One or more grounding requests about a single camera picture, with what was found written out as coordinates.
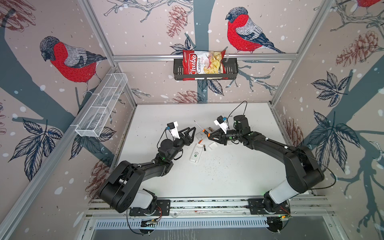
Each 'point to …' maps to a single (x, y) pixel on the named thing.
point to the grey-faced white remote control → (200, 135)
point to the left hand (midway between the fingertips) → (193, 129)
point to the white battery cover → (213, 145)
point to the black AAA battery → (204, 147)
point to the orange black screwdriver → (203, 130)
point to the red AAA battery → (199, 142)
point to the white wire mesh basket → (93, 121)
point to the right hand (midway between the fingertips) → (208, 139)
